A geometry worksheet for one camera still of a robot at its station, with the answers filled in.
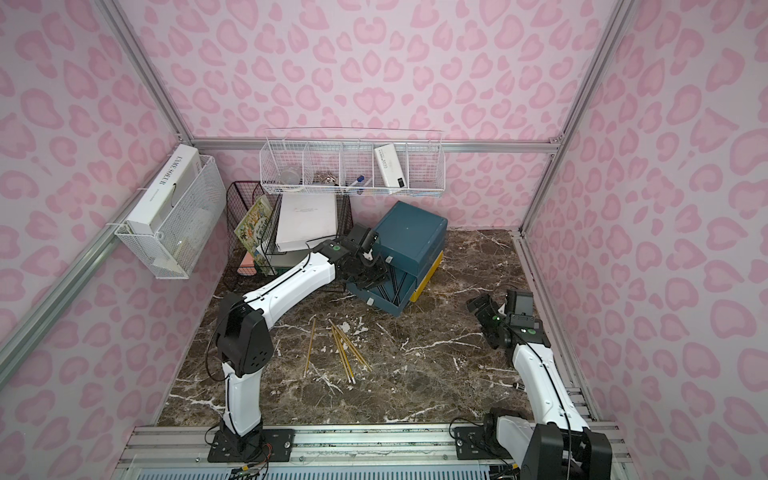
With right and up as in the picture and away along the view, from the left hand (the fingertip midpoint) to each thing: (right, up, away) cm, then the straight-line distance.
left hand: (394, 273), depth 87 cm
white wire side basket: (-57, +6, -9) cm, 58 cm away
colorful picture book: (-46, +13, +10) cm, 49 cm away
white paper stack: (-28, +17, +6) cm, 33 cm away
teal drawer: (-6, -7, +1) cm, 9 cm away
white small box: (-1, +33, +5) cm, 33 cm away
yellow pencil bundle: (-15, -23, +3) cm, 27 cm away
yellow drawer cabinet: (+12, -2, +17) cm, 21 cm away
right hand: (+22, -10, -2) cm, 25 cm away
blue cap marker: (-12, +31, +13) cm, 35 cm away
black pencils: (0, -5, +6) cm, 8 cm away
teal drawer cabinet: (+5, +9, +2) cm, 10 cm away
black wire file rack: (-38, +12, +6) cm, 40 cm away
